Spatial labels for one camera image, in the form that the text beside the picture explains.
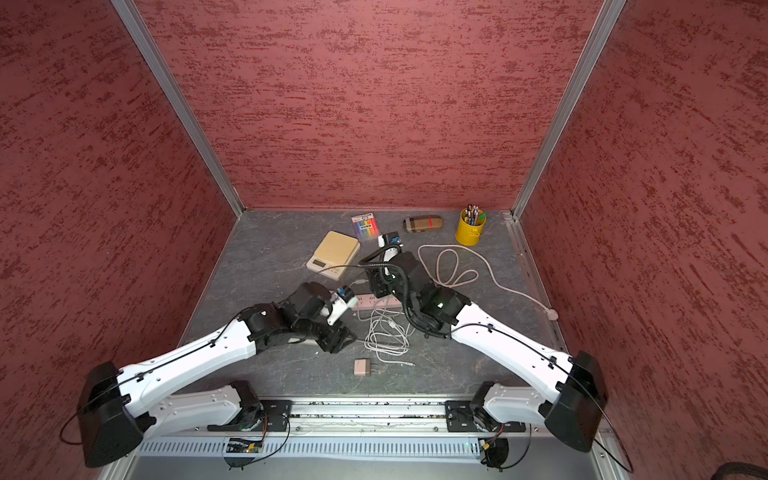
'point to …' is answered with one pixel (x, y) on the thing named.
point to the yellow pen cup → (470, 226)
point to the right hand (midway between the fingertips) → (374, 272)
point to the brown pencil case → (414, 224)
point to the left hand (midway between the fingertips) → (343, 336)
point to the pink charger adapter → (361, 367)
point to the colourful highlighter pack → (365, 225)
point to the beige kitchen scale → (334, 255)
